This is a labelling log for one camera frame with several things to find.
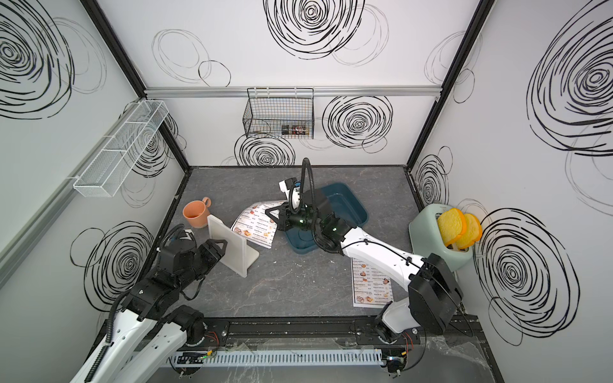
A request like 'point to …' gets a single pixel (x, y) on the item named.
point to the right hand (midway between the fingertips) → (266, 213)
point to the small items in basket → (294, 129)
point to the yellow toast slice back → (472, 232)
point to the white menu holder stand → (238, 256)
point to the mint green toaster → (425, 238)
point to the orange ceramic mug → (196, 212)
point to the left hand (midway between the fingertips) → (224, 246)
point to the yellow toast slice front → (452, 225)
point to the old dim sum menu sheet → (371, 288)
